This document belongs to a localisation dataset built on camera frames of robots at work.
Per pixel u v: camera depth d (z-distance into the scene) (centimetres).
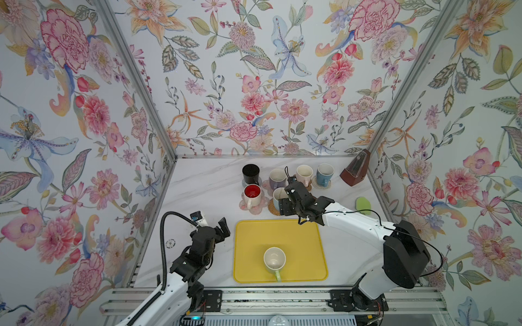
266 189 107
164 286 52
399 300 77
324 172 101
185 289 55
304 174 102
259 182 110
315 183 109
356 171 103
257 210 98
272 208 101
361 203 101
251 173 101
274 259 82
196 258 61
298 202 66
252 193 101
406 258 43
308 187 105
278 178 109
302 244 88
